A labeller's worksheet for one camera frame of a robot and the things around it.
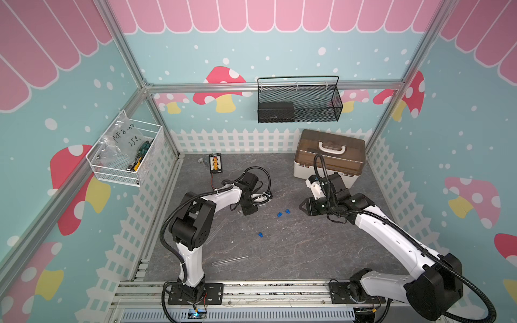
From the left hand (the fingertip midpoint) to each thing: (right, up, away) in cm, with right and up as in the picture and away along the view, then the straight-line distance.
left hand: (250, 208), depth 97 cm
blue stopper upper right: (+18, -2, 0) cm, 18 cm away
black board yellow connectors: (-21, +23, +16) cm, 35 cm away
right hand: (+22, +4, -17) cm, 28 cm away
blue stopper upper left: (+14, -3, -2) cm, 14 cm away
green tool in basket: (-38, +24, -24) cm, 51 cm away
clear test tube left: (-15, -9, -7) cm, 19 cm away
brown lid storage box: (+43, +25, -5) cm, 50 cm away
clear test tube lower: (-8, -19, -14) cm, 25 cm away
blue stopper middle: (+5, -11, -8) cm, 14 cm away
